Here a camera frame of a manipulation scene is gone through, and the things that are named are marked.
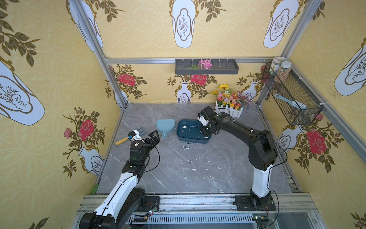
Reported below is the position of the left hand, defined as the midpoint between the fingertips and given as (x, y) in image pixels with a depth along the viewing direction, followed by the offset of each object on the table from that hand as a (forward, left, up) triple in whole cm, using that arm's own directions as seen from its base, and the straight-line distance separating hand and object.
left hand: (148, 134), depth 83 cm
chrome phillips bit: (-2, -23, -16) cm, 28 cm away
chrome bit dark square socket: (+3, -23, -15) cm, 28 cm away
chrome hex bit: (-11, -25, -15) cm, 31 cm away
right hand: (+8, -38, -8) cm, 39 cm away
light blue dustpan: (+17, -7, -16) cm, 25 cm away
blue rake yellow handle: (-7, +7, +9) cm, 13 cm away
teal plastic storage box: (+12, -25, -15) cm, 32 cm away
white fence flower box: (+24, -59, -9) cm, 64 cm away
